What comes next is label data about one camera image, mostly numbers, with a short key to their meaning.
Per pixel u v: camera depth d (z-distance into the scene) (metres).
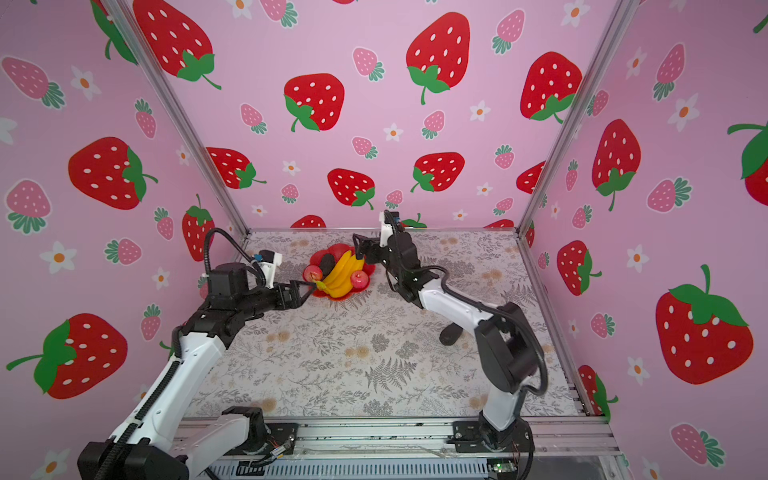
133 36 0.71
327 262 1.05
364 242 0.73
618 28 0.70
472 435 0.73
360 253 0.75
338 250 1.07
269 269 0.69
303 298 0.70
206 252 0.57
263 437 0.70
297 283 0.68
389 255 0.67
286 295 0.66
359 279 0.98
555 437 0.76
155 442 0.39
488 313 0.49
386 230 0.74
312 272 0.98
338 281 1.02
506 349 0.47
